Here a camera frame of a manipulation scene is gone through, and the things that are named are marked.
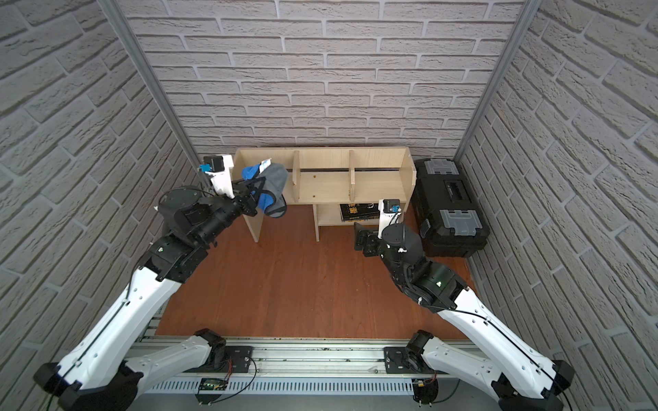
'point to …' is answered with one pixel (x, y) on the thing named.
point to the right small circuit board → (425, 390)
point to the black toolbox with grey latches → (450, 219)
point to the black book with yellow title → (359, 211)
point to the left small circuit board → (210, 390)
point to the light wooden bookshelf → (344, 185)
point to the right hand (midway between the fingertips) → (373, 223)
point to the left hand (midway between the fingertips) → (257, 170)
